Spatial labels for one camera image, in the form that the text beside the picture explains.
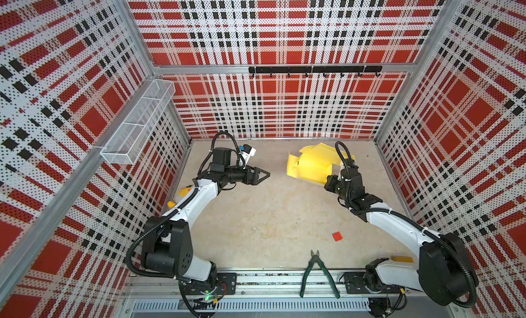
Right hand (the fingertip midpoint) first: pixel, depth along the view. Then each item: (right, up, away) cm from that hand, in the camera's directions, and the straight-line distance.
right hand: (329, 177), depth 87 cm
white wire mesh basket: (-92, +14, +3) cm, 93 cm away
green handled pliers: (-8, -31, -8) cm, 33 cm away
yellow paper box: (-6, +6, +4) cm, 9 cm away
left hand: (-27, +2, -5) cm, 28 cm away
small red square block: (+3, -25, -1) cm, 26 cm away
